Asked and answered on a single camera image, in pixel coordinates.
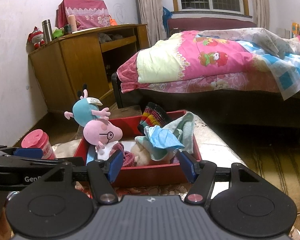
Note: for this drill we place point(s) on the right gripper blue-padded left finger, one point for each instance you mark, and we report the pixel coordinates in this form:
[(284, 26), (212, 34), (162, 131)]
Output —
[(102, 173)]

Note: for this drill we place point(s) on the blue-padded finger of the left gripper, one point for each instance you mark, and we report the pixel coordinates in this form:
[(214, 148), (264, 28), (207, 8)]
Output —
[(35, 153)]

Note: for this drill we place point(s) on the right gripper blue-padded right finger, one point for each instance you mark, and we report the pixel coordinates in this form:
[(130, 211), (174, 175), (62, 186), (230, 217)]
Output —
[(201, 174)]

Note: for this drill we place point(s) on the cream teddy bear plush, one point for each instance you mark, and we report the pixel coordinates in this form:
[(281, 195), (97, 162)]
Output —
[(146, 156)]

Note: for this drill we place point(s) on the mint green towel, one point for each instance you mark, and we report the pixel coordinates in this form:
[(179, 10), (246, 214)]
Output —
[(182, 128)]

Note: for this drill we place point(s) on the rainbow striped sock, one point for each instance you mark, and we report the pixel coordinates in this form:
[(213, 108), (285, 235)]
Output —
[(153, 115)]

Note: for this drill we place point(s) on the blue surgical face mask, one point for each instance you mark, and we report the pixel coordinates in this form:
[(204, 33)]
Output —
[(91, 154)]

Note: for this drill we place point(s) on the pink lidded plastic jar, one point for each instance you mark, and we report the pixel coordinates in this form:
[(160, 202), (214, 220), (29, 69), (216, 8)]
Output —
[(39, 139)]

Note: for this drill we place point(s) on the beige floral tablecloth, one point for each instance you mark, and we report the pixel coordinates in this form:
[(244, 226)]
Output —
[(211, 147)]

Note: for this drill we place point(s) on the red cardboard box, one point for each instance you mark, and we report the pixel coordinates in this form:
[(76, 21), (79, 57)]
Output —
[(141, 173)]

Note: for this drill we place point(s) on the wooden cabinet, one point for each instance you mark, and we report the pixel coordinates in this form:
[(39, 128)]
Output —
[(85, 58)]

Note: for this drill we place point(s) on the pink floral quilt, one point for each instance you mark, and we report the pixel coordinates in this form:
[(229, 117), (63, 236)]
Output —
[(186, 56)]

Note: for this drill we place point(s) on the red santa plush toy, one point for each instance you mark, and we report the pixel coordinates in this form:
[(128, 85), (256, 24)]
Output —
[(36, 38)]

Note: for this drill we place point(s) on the green toy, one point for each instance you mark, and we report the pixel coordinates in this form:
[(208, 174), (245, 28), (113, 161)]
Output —
[(57, 33)]

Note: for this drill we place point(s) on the steel thermos bottle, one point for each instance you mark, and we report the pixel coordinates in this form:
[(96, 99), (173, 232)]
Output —
[(47, 30)]

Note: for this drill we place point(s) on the pink cylinder bottle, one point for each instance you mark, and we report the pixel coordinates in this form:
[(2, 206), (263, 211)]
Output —
[(72, 22)]

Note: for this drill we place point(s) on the blue checkered blanket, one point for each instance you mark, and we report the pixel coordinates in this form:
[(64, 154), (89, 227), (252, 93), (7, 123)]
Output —
[(270, 52)]

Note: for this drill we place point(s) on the pink cloth covered box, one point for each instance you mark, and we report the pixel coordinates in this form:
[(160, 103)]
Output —
[(88, 13)]

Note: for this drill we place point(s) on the yellow toy box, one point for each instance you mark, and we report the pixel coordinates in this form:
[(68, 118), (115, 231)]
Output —
[(295, 29)]

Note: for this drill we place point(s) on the beige curtain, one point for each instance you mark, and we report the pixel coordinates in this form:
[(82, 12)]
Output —
[(151, 12)]

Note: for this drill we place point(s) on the bed with dark frame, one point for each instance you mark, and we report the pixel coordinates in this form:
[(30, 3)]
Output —
[(250, 99)]

